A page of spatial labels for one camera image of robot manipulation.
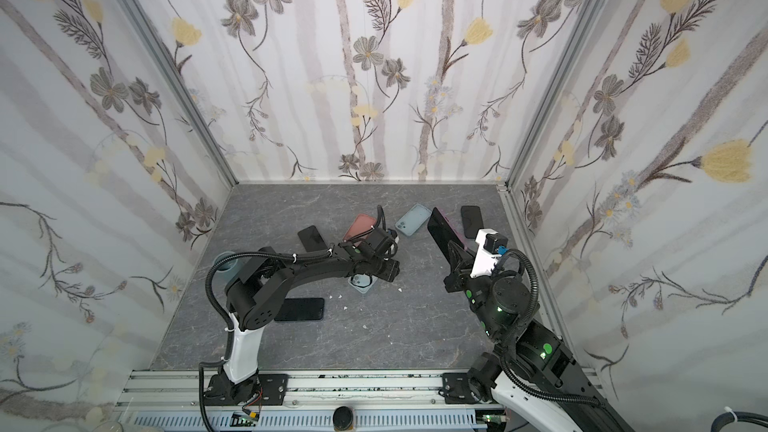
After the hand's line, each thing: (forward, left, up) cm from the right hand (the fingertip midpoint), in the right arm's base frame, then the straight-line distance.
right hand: (451, 243), depth 61 cm
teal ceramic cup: (+5, +61, -33) cm, 69 cm away
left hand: (+12, +11, -33) cm, 37 cm away
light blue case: (+30, +3, -37) cm, 48 cm away
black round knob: (-30, +21, -24) cm, 44 cm away
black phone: (+21, +39, -38) cm, 58 cm away
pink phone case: (+30, +23, -39) cm, 54 cm away
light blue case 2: (+2, +19, -27) cm, 33 cm away
